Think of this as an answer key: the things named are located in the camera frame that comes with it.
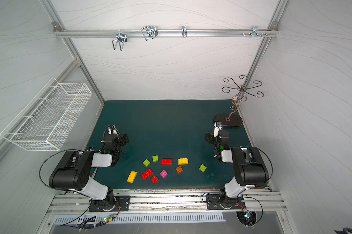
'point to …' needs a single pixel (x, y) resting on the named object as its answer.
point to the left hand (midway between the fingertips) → (118, 134)
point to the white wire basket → (46, 123)
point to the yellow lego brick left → (132, 177)
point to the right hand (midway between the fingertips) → (216, 130)
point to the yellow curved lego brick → (183, 161)
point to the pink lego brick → (164, 173)
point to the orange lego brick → (179, 169)
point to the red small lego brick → (154, 179)
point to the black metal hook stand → (224, 120)
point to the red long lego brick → (146, 174)
